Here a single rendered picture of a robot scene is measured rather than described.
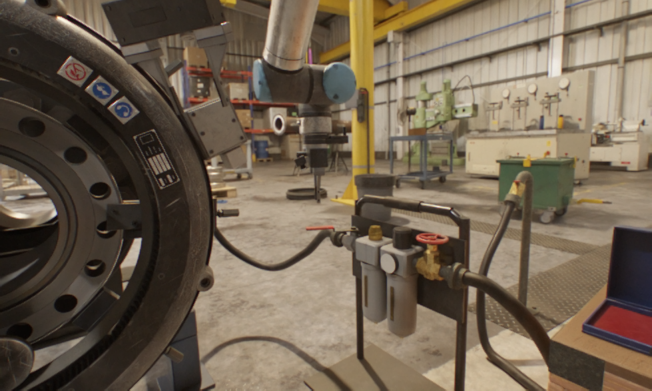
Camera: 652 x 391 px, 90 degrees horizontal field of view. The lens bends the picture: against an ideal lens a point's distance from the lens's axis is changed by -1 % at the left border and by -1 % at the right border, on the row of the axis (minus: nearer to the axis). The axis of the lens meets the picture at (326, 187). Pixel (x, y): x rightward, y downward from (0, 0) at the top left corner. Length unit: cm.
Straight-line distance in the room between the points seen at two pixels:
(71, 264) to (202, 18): 53
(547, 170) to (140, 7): 313
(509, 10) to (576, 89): 660
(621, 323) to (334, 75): 66
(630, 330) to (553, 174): 274
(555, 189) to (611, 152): 622
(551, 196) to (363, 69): 232
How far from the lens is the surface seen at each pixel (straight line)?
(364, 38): 418
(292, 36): 69
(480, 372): 128
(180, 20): 47
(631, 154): 940
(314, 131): 90
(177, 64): 80
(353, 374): 119
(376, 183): 299
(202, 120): 70
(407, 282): 87
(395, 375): 119
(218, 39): 47
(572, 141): 623
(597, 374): 54
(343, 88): 79
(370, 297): 95
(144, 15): 49
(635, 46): 1111
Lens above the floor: 72
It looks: 7 degrees down
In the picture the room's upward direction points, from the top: 2 degrees counter-clockwise
